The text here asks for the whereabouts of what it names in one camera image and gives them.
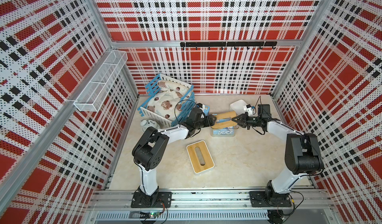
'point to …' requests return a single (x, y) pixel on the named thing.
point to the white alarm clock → (145, 123)
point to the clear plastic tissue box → (236, 127)
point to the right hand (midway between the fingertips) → (234, 118)
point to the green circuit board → (154, 214)
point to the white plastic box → (238, 106)
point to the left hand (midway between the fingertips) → (214, 118)
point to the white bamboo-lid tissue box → (200, 159)
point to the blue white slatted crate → (187, 100)
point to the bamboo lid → (221, 116)
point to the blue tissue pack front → (226, 131)
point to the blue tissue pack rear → (206, 109)
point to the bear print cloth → (166, 102)
